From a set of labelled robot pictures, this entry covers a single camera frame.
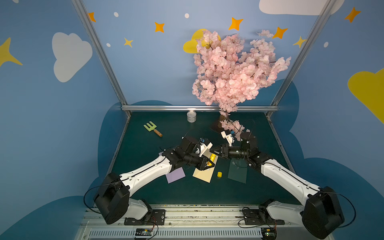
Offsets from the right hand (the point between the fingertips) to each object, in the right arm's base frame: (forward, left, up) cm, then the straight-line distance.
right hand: (213, 150), depth 75 cm
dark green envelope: (0, -17, -22) cm, 28 cm away
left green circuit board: (-35, +32, -22) cm, 53 cm away
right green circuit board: (-32, -30, -25) cm, 50 cm away
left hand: (-5, 0, -4) cm, 6 cm away
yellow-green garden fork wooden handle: (+29, +43, -21) cm, 56 cm away
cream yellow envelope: (-5, +2, -21) cm, 22 cm away
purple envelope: (-6, +21, -21) cm, 30 cm away
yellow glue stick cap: (-5, -6, -20) cm, 22 cm away
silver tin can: (+40, +14, -17) cm, 45 cm away
